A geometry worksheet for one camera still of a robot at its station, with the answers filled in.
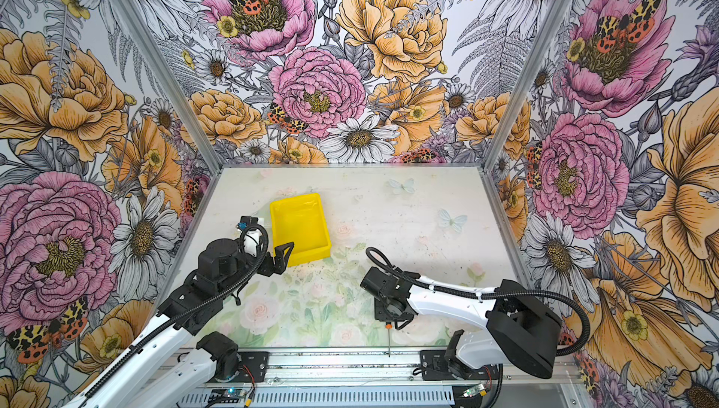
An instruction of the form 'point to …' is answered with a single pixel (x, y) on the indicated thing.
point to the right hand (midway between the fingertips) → (389, 323)
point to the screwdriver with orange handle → (388, 326)
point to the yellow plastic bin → (300, 220)
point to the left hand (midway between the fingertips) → (277, 250)
